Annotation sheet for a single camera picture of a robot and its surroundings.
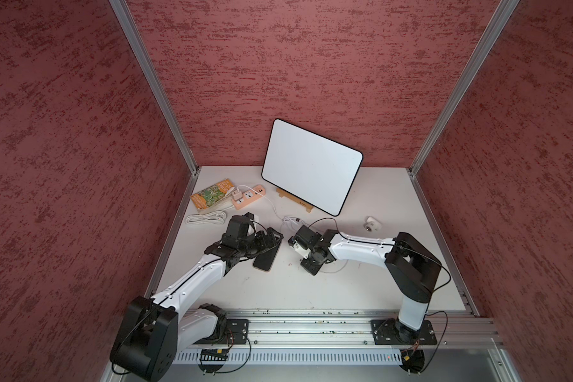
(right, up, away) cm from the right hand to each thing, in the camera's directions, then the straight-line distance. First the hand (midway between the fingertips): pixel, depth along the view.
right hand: (312, 266), depth 89 cm
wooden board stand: (-7, +25, +14) cm, 30 cm away
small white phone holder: (+26, +15, +8) cm, 31 cm away
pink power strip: (-27, +27, +17) cm, 42 cm away
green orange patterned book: (-44, +26, +17) cm, 54 cm away
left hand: (-14, +10, -6) cm, 18 cm away
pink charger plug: (-32, +27, +12) cm, 44 cm away
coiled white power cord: (-41, +18, +11) cm, 46 cm away
